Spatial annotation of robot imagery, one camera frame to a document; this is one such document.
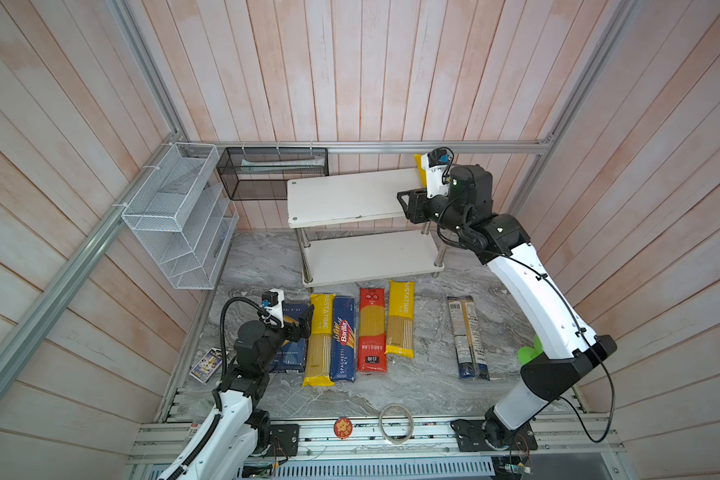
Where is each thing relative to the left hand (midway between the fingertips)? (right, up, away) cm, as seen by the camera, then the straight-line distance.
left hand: (299, 308), depth 80 cm
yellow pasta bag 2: (+30, -5, +13) cm, 33 cm away
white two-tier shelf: (+16, +27, +46) cm, 55 cm away
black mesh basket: (-17, +44, +23) cm, 53 cm away
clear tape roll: (+29, -30, -6) cm, 43 cm away
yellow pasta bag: (+5, -18, +2) cm, 19 cm away
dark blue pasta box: (-3, -14, +1) cm, 14 cm away
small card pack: (-27, -18, +3) cm, 33 cm away
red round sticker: (+12, -30, -5) cm, 33 cm away
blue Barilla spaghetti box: (+12, -16, +2) cm, 20 cm away
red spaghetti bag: (+20, -15, +5) cm, 26 cm away
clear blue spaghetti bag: (+50, -14, +5) cm, 52 cm away
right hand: (+26, +29, -12) cm, 41 cm away
